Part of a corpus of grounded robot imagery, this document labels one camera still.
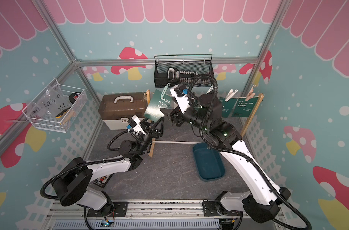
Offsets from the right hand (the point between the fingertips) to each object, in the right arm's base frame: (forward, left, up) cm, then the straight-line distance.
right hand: (167, 103), depth 56 cm
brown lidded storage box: (+24, +37, -27) cm, 52 cm away
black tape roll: (+21, +55, -13) cm, 60 cm away
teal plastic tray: (-2, -24, -52) cm, 57 cm away
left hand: (+4, +4, -12) cm, 13 cm away
